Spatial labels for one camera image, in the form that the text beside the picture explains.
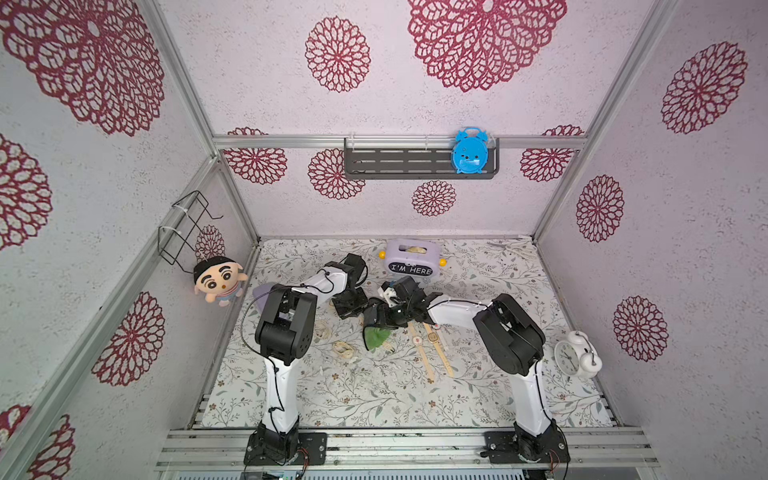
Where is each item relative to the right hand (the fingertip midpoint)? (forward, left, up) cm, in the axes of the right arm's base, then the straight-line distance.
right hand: (369, 321), depth 94 cm
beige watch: (-3, +15, -1) cm, 15 cm away
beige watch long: (-5, -15, -3) cm, 16 cm away
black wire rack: (+5, +47, +32) cm, 57 cm away
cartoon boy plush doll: (+3, +41, +18) cm, 45 cm away
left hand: (+5, +3, -2) cm, 6 cm away
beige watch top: (-8, +8, -3) cm, 11 cm away
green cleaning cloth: (-6, -2, +1) cm, 6 cm away
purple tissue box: (+22, -14, +5) cm, 26 cm away
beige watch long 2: (-4, -20, -3) cm, 21 cm away
